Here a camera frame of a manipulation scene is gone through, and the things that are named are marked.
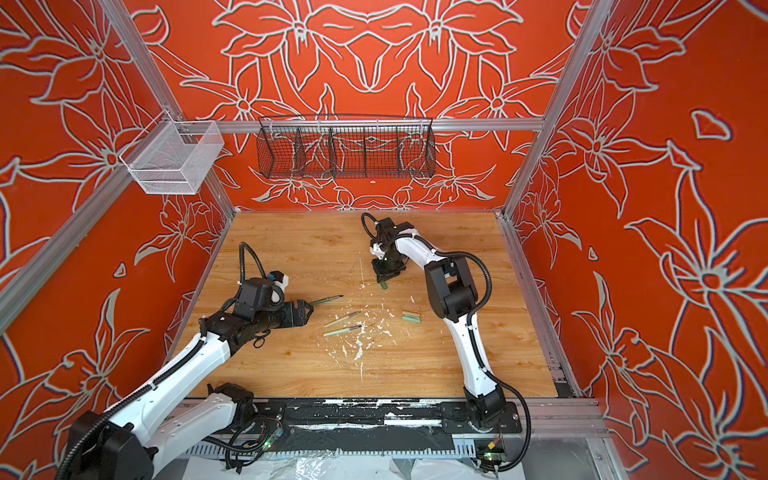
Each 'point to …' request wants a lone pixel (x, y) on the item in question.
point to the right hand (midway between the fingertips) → (377, 275)
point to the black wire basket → (346, 147)
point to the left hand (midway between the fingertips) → (300, 307)
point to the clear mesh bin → (173, 157)
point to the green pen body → (326, 299)
